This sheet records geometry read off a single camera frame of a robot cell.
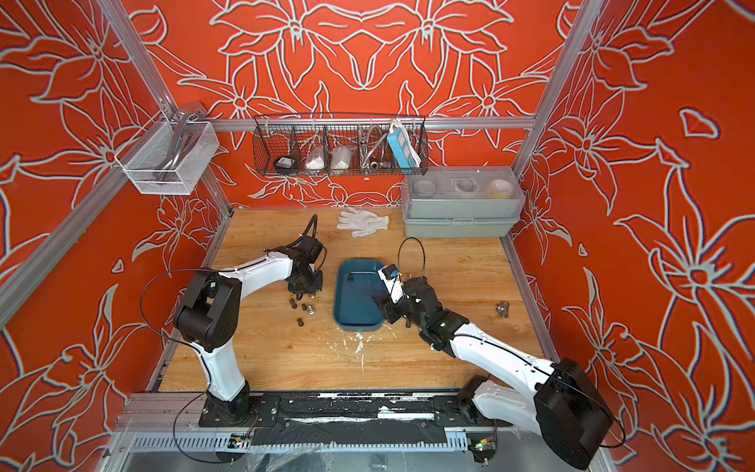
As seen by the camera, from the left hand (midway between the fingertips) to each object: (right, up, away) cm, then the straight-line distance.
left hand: (315, 286), depth 96 cm
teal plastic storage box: (+13, +1, +2) cm, 13 cm away
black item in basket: (-10, +41, -1) cm, 42 cm away
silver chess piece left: (0, -7, -6) cm, 9 cm away
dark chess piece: (-6, -5, -5) cm, 9 cm away
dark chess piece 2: (-3, -6, -4) cm, 8 cm away
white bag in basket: (+1, +41, -6) cm, 41 cm away
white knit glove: (+16, +23, +19) cm, 34 cm away
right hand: (+20, +1, -17) cm, 26 cm away
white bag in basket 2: (+9, +41, -5) cm, 42 cm away
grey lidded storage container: (+51, +29, +7) cm, 59 cm away
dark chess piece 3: (-3, -9, -8) cm, 13 cm away
